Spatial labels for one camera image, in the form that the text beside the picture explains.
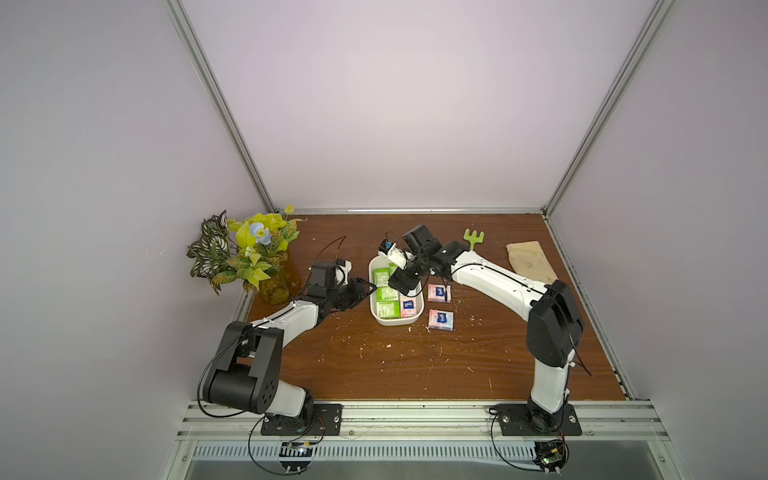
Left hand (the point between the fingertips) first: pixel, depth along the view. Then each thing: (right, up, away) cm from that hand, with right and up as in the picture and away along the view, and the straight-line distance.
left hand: (377, 289), depth 88 cm
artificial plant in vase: (-35, +12, -7) cm, 37 cm away
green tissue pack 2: (+3, -6, +3) cm, 7 cm away
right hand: (+6, +7, -2) cm, 10 cm away
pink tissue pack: (+19, -2, +6) cm, 20 cm away
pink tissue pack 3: (+10, -6, +2) cm, 11 cm away
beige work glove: (+55, +7, +18) cm, 58 cm away
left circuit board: (-19, -37, -16) cm, 44 cm away
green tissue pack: (+3, -2, +4) cm, 6 cm away
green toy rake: (+35, +15, +22) cm, 44 cm away
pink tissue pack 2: (+19, -9, 0) cm, 22 cm away
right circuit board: (+43, -37, -18) cm, 59 cm away
